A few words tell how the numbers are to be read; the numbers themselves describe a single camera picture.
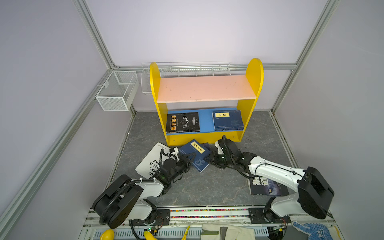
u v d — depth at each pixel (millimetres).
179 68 940
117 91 981
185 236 667
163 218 733
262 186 825
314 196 421
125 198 438
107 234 656
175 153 798
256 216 739
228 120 940
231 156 630
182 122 937
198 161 791
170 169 650
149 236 643
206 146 992
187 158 787
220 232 693
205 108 1268
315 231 696
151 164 882
